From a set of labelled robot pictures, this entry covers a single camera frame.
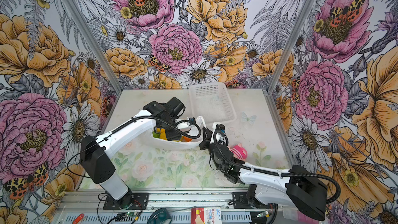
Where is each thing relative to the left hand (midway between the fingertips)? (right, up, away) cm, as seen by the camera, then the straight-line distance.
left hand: (173, 134), depth 80 cm
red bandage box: (+19, -32, -13) cm, 39 cm away
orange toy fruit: (+6, -6, +13) cm, 15 cm away
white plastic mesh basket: (+21, +18, +34) cm, 44 cm away
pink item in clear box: (+59, -35, -12) cm, 70 cm away
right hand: (+15, +2, -4) cm, 15 cm away
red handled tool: (-40, -36, -10) cm, 55 cm away
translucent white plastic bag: (+4, -3, -6) cm, 8 cm away
